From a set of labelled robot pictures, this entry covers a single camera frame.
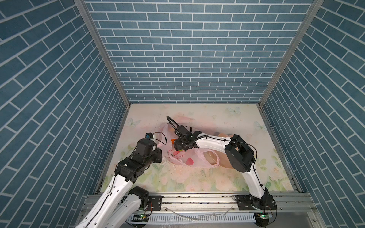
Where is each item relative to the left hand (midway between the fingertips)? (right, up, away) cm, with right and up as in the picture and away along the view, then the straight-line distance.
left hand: (161, 151), depth 76 cm
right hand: (+6, 0, +18) cm, 19 cm away
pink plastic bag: (+18, -6, +8) cm, 21 cm away
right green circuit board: (+53, -32, -4) cm, 62 cm away
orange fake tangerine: (+5, +3, +11) cm, 12 cm away
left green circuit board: (-10, -34, -4) cm, 35 cm away
